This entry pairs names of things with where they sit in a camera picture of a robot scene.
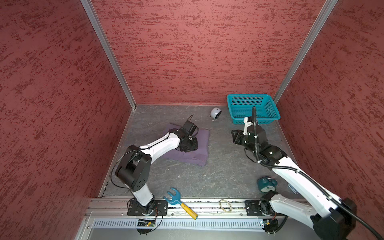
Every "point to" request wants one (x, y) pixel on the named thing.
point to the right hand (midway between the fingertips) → (231, 134)
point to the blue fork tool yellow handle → (176, 200)
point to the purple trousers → (198, 156)
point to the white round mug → (215, 112)
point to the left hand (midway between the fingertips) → (195, 150)
